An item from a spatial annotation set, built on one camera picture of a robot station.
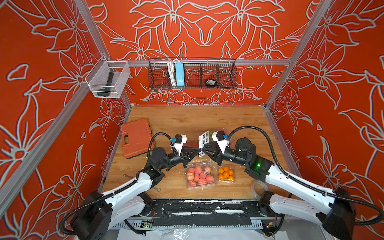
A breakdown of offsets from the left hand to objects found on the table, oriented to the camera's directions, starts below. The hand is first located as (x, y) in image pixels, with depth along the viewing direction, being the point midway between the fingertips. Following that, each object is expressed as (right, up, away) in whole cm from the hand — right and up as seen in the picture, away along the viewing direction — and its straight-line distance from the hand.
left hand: (199, 150), depth 68 cm
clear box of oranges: (+16, -17, +15) cm, 28 cm away
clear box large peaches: (+2, -17, +13) cm, 21 cm away
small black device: (+9, +39, +28) cm, 49 cm away
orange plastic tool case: (-42, +2, +32) cm, 53 cm away
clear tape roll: (+29, -24, +8) cm, 38 cm away
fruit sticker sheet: (+2, +5, 0) cm, 6 cm away
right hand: (+2, +2, 0) cm, 3 cm away
